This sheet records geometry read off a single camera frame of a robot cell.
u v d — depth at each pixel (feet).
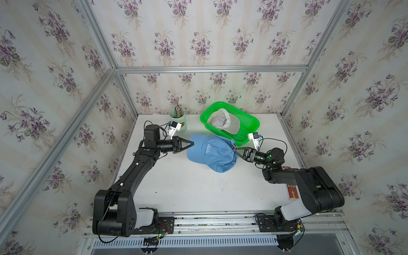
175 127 2.35
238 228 2.40
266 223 2.40
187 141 2.39
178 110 3.32
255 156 2.32
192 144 2.40
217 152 2.40
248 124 3.65
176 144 2.20
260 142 2.42
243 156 2.45
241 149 2.50
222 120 3.67
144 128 2.08
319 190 1.48
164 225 2.39
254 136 2.45
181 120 3.33
